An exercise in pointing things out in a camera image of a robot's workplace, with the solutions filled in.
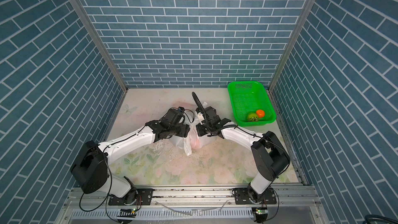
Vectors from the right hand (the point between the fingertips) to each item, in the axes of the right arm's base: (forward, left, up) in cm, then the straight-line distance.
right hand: (196, 126), depth 88 cm
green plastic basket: (+34, -34, -10) cm, 49 cm away
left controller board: (-42, +28, -12) cm, 52 cm away
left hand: (-2, +5, +1) cm, 6 cm away
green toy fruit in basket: (+11, -34, -4) cm, 36 cm away
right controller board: (-37, -36, -15) cm, 54 cm away
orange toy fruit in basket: (+17, -41, -6) cm, 45 cm away
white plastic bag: (-10, +2, -1) cm, 10 cm away
